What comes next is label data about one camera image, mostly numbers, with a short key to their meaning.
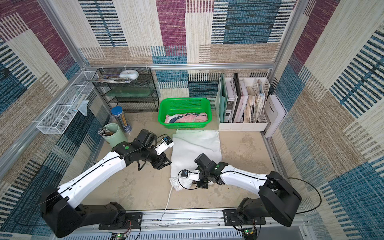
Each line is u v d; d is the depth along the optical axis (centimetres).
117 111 94
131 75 89
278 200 42
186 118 105
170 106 119
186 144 99
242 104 94
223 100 87
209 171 65
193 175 72
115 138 90
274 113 94
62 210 38
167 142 68
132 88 108
